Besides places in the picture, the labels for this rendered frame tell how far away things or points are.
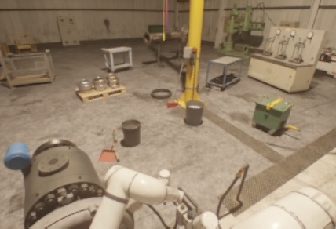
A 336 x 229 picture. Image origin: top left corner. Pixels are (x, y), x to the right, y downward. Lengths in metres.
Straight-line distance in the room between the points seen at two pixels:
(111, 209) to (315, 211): 0.71
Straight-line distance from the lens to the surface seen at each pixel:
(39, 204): 1.55
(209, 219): 1.04
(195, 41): 4.12
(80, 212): 1.21
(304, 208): 0.57
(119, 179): 0.89
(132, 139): 3.01
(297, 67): 6.11
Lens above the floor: 1.90
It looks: 28 degrees down
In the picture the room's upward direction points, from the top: 1 degrees clockwise
